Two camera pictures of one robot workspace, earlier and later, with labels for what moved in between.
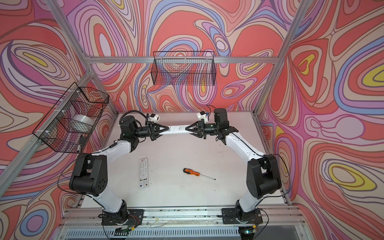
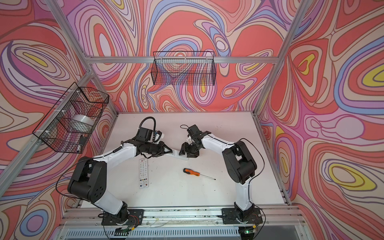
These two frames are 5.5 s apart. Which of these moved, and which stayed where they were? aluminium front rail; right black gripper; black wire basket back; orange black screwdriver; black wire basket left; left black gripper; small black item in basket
Moved: left black gripper; right black gripper
Stayed: black wire basket back; aluminium front rail; orange black screwdriver; small black item in basket; black wire basket left
